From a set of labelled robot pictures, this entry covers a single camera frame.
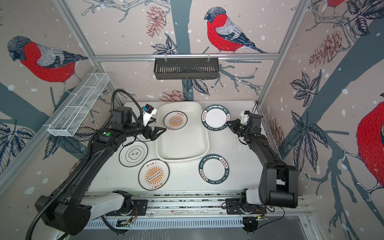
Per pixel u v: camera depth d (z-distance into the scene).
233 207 0.73
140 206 0.74
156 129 0.64
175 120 1.10
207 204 0.76
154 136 0.65
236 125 0.76
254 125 0.67
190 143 0.96
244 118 0.80
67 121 0.71
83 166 0.43
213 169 0.86
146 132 0.64
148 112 0.61
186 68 1.07
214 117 0.90
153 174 0.84
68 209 0.37
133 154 0.93
